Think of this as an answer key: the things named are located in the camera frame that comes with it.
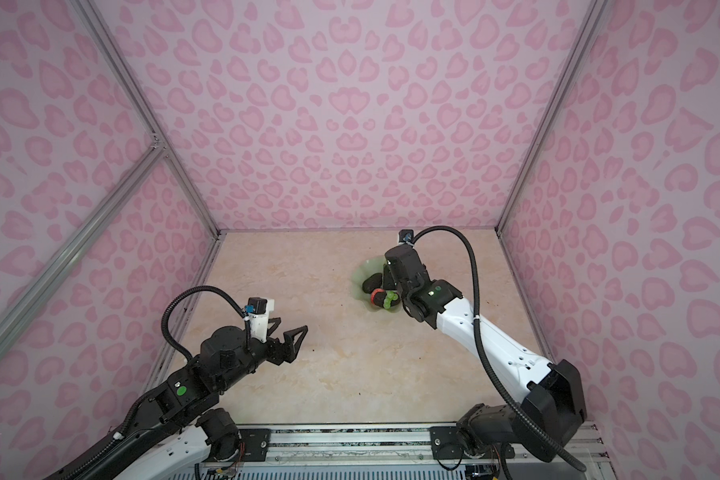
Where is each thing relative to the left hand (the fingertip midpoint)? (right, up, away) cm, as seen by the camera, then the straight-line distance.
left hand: (294, 321), depth 71 cm
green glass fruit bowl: (+18, +12, +33) cm, 39 cm away
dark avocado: (+19, +6, +29) cm, 35 cm away
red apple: (+19, +4, +26) cm, 33 cm away
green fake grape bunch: (+23, +4, +11) cm, 25 cm away
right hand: (+24, +14, +8) cm, 29 cm away
